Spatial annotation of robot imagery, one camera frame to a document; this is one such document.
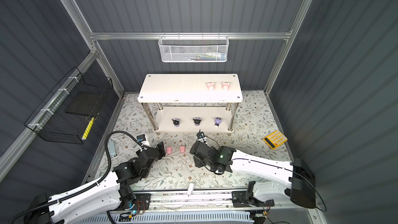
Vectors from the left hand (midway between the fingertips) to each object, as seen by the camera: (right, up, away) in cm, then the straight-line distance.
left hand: (157, 145), depth 80 cm
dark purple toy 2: (+20, +12, +11) cm, 26 cm away
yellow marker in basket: (-28, +10, -12) cm, 32 cm away
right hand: (+22, -5, -4) cm, 23 cm away
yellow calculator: (+68, 0, +13) cm, 70 cm away
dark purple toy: (+8, +11, +11) cm, 17 cm away
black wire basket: (-41, +18, -9) cm, 46 cm away
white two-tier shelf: (+18, +23, +35) cm, 46 cm away
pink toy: (+4, -5, +8) cm, 11 cm away
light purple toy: (+33, +12, +13) cm, 38 cm away
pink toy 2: (+12, -5, +10) cm, 16 cm away
